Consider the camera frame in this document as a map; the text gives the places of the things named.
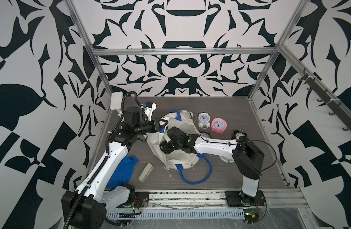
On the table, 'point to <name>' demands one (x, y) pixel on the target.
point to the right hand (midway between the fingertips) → (160, 144)
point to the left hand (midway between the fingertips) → (166, 119)
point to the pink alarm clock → (218, 125)
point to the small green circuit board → (250, 215)
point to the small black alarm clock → (206, 134)
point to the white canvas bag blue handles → (184, 120)
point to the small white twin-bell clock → (203, 119)
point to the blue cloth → (123, 172)
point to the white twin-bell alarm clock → (191, 115)
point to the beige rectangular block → (146, 172)
